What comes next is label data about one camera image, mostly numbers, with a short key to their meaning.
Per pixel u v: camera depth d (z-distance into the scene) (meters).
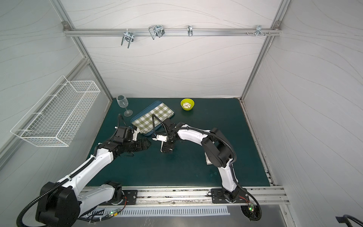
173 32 0.80
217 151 0.51
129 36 0.79
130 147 0.70
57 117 0.69
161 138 0.81
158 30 0.77
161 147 0.88
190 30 0.78
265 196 0.76
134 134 0.72
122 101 1.01
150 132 0.99
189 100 1.15
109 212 0.70
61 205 0.39
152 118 0.78
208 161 0.83
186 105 1.12
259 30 0.76
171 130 0.71
